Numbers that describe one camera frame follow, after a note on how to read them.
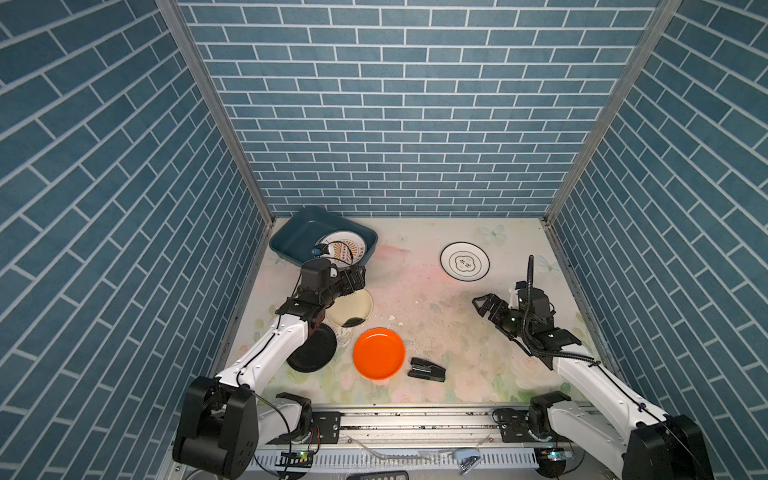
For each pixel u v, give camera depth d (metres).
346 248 1.08
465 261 1.08
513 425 0.74
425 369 0.82
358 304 0.97
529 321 0.64
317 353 0.85
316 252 0.74
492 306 0.77
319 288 0.64
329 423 0.74
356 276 0.76
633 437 0.41
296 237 1.14
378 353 0.87
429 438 0.74
